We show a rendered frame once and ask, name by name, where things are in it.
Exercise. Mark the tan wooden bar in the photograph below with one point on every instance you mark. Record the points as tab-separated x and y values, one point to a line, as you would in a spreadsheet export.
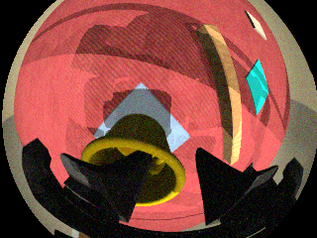
227	89

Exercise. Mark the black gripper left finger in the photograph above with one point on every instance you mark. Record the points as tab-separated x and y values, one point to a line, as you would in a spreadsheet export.
121	182

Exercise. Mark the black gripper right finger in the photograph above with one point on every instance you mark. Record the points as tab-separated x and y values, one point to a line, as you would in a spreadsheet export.
223	187

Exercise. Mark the cream flat square block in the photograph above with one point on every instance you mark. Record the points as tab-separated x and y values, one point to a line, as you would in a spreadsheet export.
256	25

